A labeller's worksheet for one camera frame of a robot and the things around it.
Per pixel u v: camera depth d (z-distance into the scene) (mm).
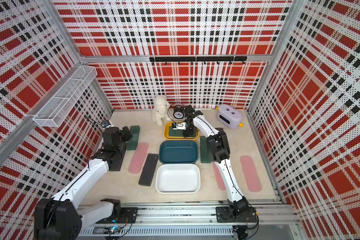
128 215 730
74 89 821
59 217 400
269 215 746
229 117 1055
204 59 897
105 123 695
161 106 987
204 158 890
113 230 694
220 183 693
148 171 883
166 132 1020
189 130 946
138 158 943
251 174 876
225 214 730
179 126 929
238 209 639
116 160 615
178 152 975
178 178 855
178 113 1115
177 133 992
